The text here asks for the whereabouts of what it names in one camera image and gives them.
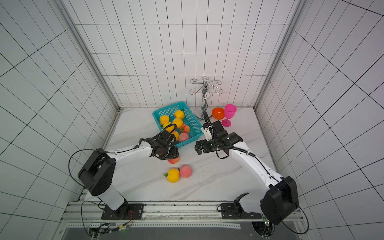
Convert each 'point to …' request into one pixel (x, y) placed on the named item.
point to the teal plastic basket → (195, 130)
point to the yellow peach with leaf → (164, 119)
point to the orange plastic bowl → (218, 113)
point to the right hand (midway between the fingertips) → (203, 143)
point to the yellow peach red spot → (178, 122)
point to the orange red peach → (185, 128)
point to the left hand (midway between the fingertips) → (172, 158)
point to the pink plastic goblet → (230, 110)
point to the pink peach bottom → (183, 137)
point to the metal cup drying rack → (205, 90)
